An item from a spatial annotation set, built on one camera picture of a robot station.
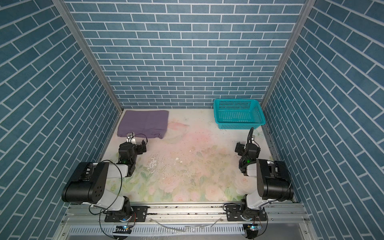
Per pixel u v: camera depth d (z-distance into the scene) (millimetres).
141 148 864
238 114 1195
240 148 897
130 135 802
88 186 443
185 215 753
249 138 802
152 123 1085
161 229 705
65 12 712
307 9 713
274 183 458
